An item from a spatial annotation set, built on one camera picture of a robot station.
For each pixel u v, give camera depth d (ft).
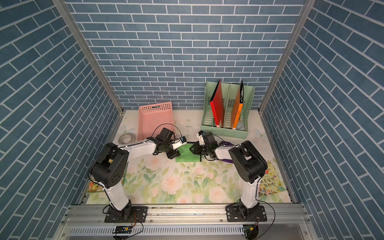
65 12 2.35
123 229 2.37
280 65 3.10
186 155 3.01
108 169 1.58
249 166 1.65
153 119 3.88
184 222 2.40
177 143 2.78
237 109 2.77
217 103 2.96
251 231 2.31
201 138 2.98
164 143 2.37
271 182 2.77
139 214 2.39
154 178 2.79
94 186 2.70
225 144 3.23
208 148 2.53
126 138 3.33
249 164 1.67
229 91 3.45
